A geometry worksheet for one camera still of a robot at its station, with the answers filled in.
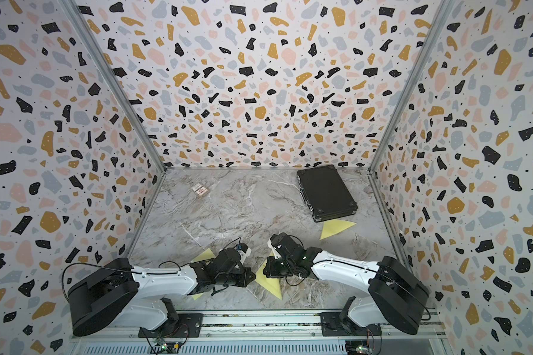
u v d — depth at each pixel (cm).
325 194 106
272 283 80
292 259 65
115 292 42
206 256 91
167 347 70
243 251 79
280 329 73
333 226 99
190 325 73
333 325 73
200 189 110
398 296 42
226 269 68
